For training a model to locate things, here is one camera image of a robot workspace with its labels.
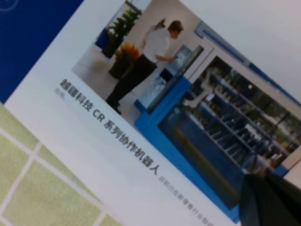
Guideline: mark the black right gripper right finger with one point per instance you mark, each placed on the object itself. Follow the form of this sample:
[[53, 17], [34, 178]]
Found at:
[[289, 194]]

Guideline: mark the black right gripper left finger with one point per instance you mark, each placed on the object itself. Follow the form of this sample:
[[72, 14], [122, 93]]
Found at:
[[260, 206]]

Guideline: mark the dark blue robot brochure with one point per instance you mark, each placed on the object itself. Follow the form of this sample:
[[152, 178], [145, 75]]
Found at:
[[150, 108]]

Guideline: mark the green checkered tablecloth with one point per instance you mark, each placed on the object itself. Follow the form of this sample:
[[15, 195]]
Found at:
[[37, 189]]

